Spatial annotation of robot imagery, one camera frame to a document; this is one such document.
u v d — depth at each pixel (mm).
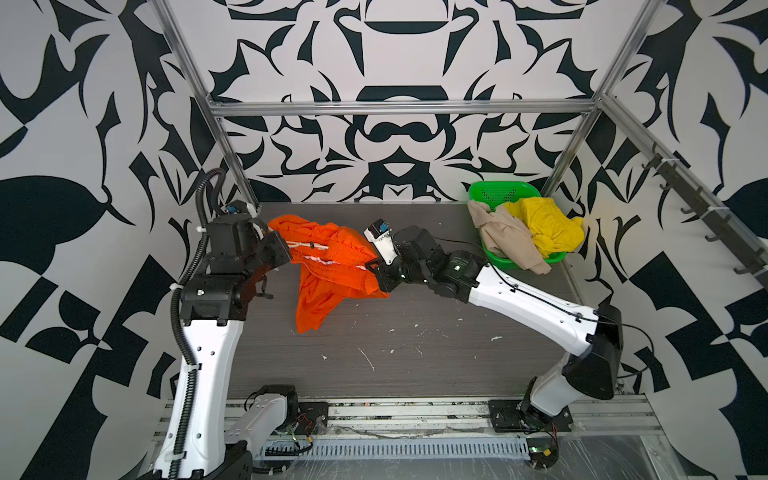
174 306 414
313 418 742
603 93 875
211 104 901
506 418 740
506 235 915
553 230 975
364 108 911
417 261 547
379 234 615
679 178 649
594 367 401
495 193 1182
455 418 759
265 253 575
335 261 702
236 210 555
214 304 405
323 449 712
